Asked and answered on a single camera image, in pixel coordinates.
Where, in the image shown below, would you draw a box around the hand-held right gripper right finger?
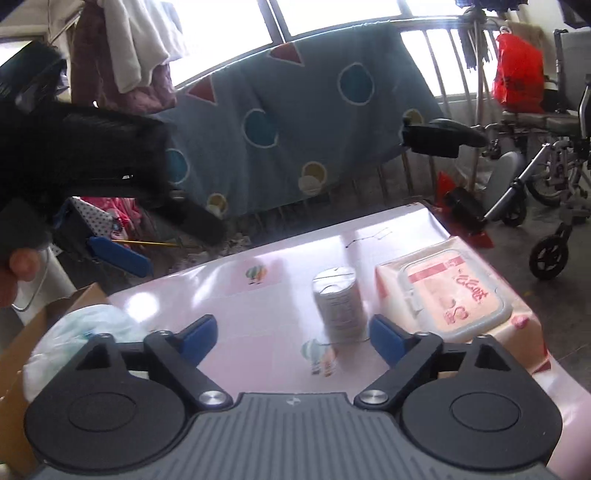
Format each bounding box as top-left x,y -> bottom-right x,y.
353,314 -> 513,411

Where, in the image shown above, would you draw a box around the beige hanging cloth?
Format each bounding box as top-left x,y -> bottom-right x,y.
505,19 -> 546,47

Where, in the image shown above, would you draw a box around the pink wet wipes pack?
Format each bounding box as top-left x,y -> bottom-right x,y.
375,236 -> 532,343

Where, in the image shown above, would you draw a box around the person's left hand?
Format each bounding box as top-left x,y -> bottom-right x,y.
0,247 -> 47,309

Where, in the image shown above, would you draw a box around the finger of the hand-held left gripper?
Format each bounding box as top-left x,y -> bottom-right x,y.
152,187 -> 227,245
88,235 -> 153,278

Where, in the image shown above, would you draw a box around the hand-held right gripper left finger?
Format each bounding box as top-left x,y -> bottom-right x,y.
76,314 -> 233,411

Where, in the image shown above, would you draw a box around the window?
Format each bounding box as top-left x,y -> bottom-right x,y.
166,0 -> 509,107

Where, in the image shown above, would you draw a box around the white hanging garment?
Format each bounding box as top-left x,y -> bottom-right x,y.
99,0 -> 185,93

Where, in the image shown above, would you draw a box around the brown cardboard box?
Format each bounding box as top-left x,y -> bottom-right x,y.
0,282 -> 112,476

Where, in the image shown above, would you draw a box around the wheelchair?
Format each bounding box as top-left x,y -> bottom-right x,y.
402,28 -> 591,280

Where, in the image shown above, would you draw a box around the red plastic bag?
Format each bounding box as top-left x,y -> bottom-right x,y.
492,31 -> 546,115

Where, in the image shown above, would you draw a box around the white plastic bag blue print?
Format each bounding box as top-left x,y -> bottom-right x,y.
23,305 -> 148,402

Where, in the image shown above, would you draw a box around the dark hanging clothes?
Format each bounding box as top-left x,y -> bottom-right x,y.
457,0 -> 529,70

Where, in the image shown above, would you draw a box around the mauve hanging garment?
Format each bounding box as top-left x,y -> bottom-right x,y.
69,0 -> 178,114

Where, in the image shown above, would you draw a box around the metal railing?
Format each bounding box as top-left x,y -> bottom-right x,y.
175,14 -> 509,208

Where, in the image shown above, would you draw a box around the white polka dot cloth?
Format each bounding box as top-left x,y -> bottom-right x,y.
48,198 -> 123,257

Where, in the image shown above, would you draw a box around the white tin can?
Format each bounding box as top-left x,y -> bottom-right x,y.
312,267 -> 368,343

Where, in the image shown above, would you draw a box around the white bucket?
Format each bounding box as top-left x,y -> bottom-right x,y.
9,244 -> 77,315

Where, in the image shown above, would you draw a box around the pink garment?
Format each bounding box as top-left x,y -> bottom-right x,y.
81,196 -> 144,241

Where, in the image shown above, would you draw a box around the blue printed blanket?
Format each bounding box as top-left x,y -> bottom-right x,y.
152,21 -> 446,217

